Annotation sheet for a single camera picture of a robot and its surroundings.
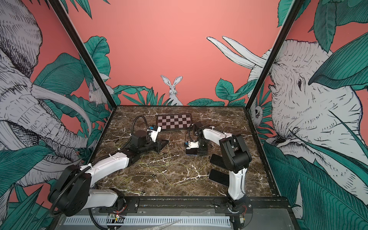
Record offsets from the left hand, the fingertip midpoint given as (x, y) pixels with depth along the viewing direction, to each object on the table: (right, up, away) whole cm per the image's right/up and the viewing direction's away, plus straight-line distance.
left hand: (169, 139), depth 83 cm
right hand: (+21, -6, +14) cm, 26 cm away
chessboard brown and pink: (+1, +10, +24) cm, 26 cm away
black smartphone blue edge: (+14, -9, +6) cm, 18 cm away
